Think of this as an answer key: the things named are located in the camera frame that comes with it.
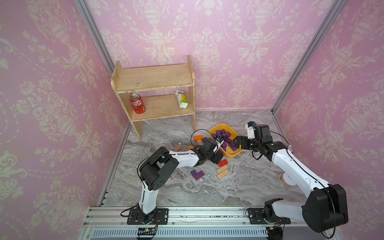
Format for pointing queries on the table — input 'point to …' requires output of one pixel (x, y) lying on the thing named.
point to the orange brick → (196, 138)
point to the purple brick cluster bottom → (197, 175)
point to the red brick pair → (223, 162)
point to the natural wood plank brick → (222, 172)
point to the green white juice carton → (181, 99)
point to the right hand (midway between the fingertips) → (241, 140)
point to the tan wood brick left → (178, 148)
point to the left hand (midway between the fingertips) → (218, 153)
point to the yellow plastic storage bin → (229, 152)
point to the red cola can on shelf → (137, 103)
